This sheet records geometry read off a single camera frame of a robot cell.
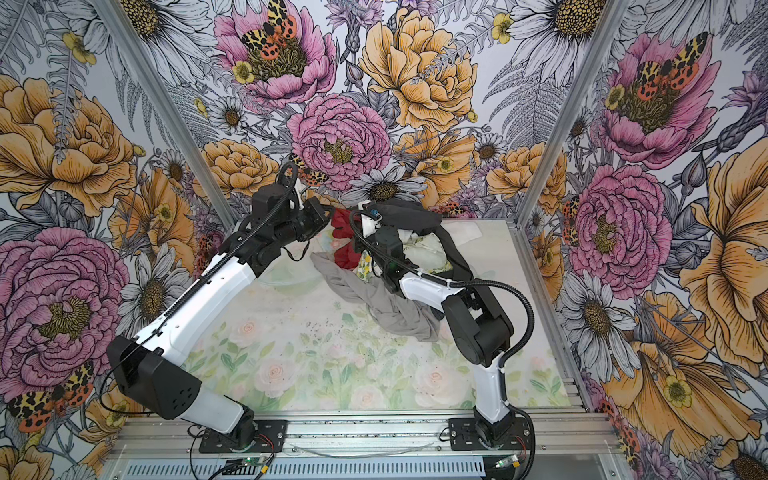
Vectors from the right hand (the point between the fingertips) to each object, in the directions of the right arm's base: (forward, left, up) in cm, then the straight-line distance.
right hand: (353, 224), depth 88 cm
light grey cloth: (-15, -9, -21) cm, 27 cm away
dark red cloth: (+1, +5, -15) cm, 16 cm away
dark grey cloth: (+17, -21, -14) cm, 30 cm away
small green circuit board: (-53, +23, -24) cm, 63 cm away
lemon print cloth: (+3, -22, -16) cm, 27 cm away
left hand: (-7, +3, +10) cm, 12 cm away
